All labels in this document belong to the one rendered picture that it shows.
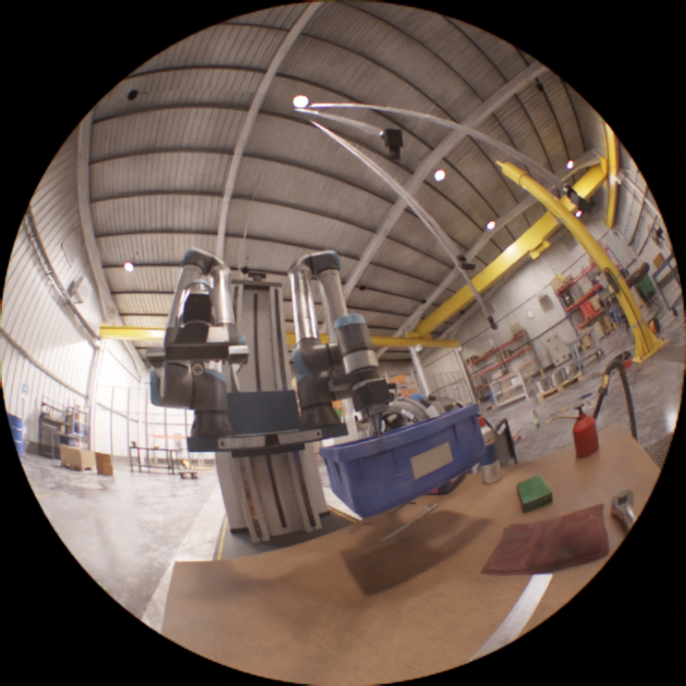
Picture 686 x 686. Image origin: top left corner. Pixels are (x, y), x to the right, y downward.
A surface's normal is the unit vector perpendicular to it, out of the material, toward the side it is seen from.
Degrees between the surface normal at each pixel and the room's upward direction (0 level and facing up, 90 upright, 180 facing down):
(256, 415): 90
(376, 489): 90
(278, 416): 90
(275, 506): 90
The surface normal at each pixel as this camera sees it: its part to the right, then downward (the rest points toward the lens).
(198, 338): 0.39, -0.78
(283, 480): 0.43, -0.47
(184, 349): 0.51, 0.62
